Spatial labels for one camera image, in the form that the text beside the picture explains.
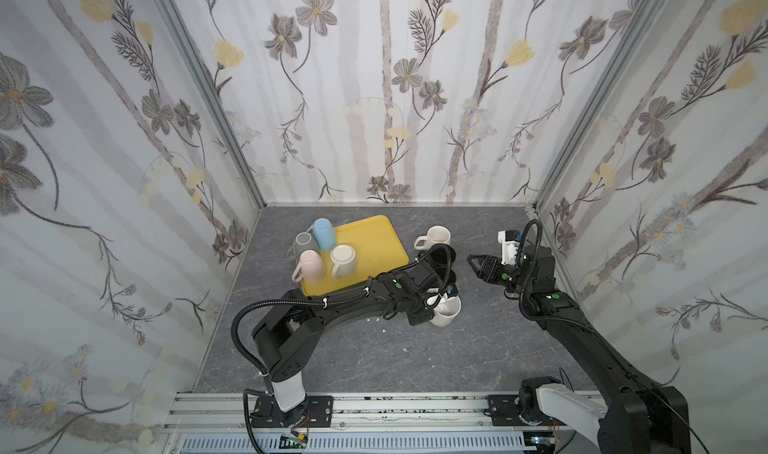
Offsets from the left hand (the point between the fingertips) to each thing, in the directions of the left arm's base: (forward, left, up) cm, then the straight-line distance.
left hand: (424, 300), depth 85 cm
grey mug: (+21, +37, +1) cm, 43 cm away
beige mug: (0, -8, -7) cm, 11 cm away
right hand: (+7, -12, +13) cm, 19 cm away
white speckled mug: (+27, -7, -4) cm, 28 cm away
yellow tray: (+23, +14, -7) cm, 28 cm away
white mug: (+17, +25, -2) cm, 30 cm away
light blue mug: (+26, +32, -1) cm, 41 cm away
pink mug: (+13, +35, -2) cm, 37 cm away
